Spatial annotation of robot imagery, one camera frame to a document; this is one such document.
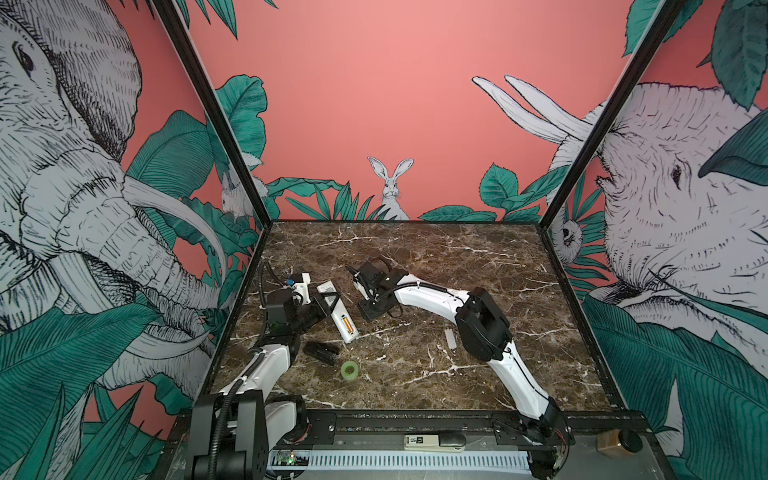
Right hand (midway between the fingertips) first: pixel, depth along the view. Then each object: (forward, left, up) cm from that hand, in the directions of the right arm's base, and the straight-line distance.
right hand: (364, 309), depth 93 cm
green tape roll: (-18, +3, -3) cm, 18 cm away
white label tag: (-35, -16, +2) cm, 39 cm away
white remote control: (-6, +6, +9) cm, 12 cm away
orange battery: (-8, +3, +6) cm, 10 cm away
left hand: (0, +6, +12) cm, 13 cm away
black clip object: (-13, +11, -2) cm, 18 cm away
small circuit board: (-39, +15, -2) cm, 42 cm away
